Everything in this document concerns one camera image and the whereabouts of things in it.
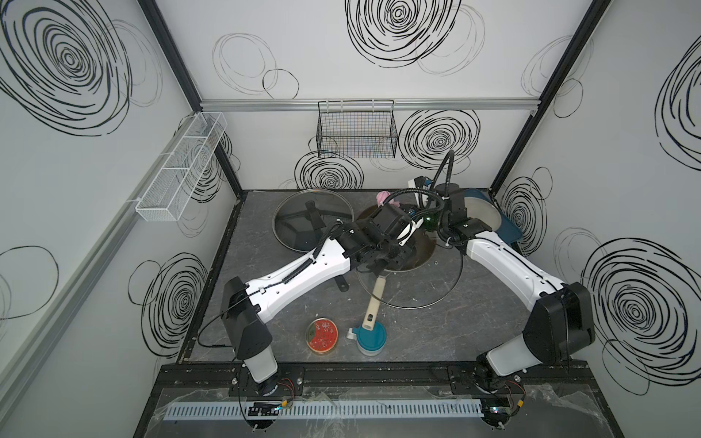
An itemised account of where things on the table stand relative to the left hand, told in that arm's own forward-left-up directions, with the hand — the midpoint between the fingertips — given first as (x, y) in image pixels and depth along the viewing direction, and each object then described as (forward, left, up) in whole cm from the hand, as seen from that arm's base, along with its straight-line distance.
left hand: (406, 247), depth 73 cm
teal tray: (+25, -47, -24) cm, 58 cm away
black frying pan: (+22, +33, -15) cm, 42 cm away
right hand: (+10, +4, +2) cm, 11 cm away
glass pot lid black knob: (+3, -10, -25) cm, 27 cm away
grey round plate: (+34, -39, -23) cm, 57 cm away
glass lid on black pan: (+22, +33, -16) cm, 43 cm away
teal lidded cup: (-20, +9, -17) cm, 28 cm away
